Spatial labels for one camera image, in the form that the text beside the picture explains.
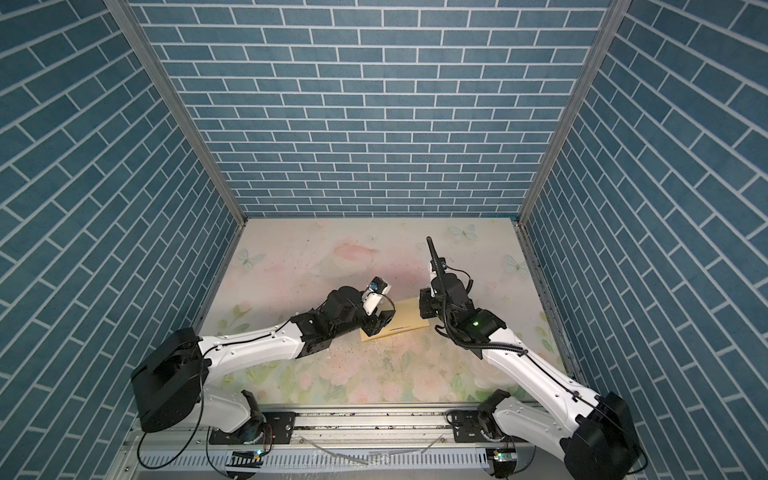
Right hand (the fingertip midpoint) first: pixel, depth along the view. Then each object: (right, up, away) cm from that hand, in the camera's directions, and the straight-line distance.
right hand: (422, 287), depth 81 cm
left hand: (-9, -6, +1) cm, 11 cm away
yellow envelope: (-5, -8, 0) cm, 10 cm away
